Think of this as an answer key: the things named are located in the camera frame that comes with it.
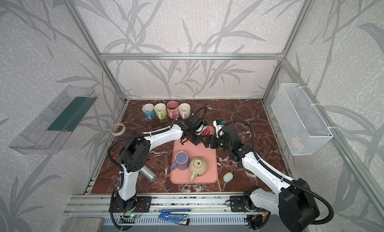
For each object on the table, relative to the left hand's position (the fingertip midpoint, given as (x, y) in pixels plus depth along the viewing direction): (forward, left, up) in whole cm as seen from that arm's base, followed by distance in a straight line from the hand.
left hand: (201, 135), depth 93 cm
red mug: (+1, -3, +3) cm, 4 cm away
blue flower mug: (+20, +37, +1) cm, 42 cm away
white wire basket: (-14, -43, +30) cm, 54 cm away
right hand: (-5, -3, +11) cm, 12 cm away
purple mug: (-17, +10, +2) cm, 20 cm away
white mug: (+20, +12, +1) cm, 24 cm away
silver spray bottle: (-23, +28, -2) cm, 36 cm away
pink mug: (+18, +19, +3) cm, 27 cm away
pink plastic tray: (-8, -1, -4) cm, 9 cm away
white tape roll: (+5, +55, -6) cm, 56 cm away
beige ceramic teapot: (-21, +1, +4) cm, 22 cm away
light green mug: (+18, +28, +2) cm, 33 cm away
